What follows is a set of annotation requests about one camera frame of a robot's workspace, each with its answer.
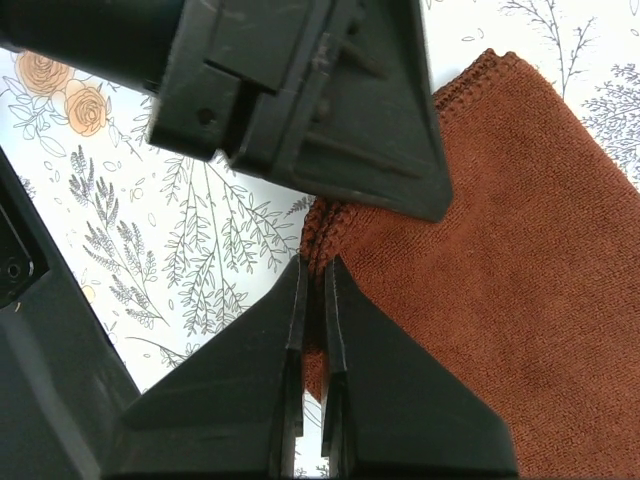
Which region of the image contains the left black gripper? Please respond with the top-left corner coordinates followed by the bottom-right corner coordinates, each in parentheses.
top-left (1, 1), bottom-right (332, 160)

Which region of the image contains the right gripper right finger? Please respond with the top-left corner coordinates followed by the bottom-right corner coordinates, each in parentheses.
top-left (322, 258), bottom-right (519, 479)

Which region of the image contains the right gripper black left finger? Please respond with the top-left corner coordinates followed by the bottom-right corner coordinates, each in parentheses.
top-left (102, 257), bottom-right (308, 479)

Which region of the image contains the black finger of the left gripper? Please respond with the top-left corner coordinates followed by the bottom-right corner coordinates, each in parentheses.
top-left (227, 1), bottom-right (453, 222)

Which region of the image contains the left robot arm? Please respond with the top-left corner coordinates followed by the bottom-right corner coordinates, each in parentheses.
top-left (1, 1), bottom-right (452, 479)

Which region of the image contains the floral table mat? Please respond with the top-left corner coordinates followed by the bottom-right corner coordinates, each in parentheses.
top-left (1, 1), bottom-right (639, 479)

